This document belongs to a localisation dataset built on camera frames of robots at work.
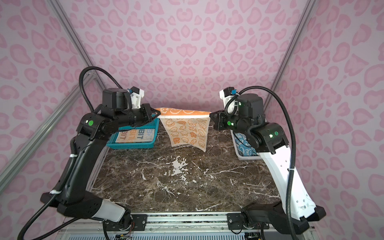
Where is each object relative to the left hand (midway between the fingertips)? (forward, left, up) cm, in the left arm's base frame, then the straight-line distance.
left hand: (160, 109), depth 62 cm
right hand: (-4, -21, +1) cm, 21 cm away
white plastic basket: (-1, -41, -37) cm, 56 cm away
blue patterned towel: (+5, -45, -38) cm, 59 cm away
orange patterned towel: (+8, -8, -21) cm, 24 cm away
